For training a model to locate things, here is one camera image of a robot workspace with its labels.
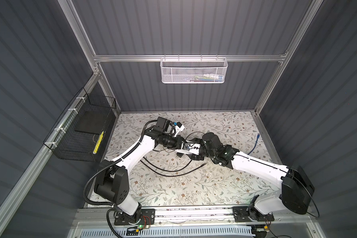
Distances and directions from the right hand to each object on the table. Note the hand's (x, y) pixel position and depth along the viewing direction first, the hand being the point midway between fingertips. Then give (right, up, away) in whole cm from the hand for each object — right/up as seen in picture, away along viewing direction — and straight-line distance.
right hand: (191, 145), depth 81 cm
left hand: (-1, -1, -2) cm, 3 cm away
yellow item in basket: (-45, +3, -12) cm, 46 cm away
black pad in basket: (-52, +13, -4) cm, 54 cm away
